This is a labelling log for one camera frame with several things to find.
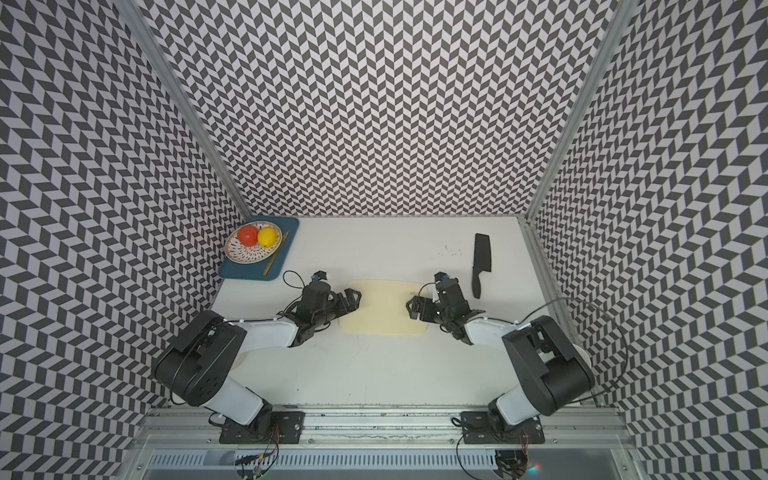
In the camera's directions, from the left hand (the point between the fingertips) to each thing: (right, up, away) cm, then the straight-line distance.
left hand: (352, 301), depth 93 cm
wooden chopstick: (-28, +19, +16) cm, 38 cm away
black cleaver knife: (+44, +12, +12) cm, 48 cm away
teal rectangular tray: (-35, +9, +9) cm, 37 cm away
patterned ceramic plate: (-43, +14, +14) cm, 47 cm away
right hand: (+21, -3, -2) cm, 21 cm away
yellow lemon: (-33, +20, +13) cm, 41 cm away
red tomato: (-41, +22, +15) cm, 48 cm away
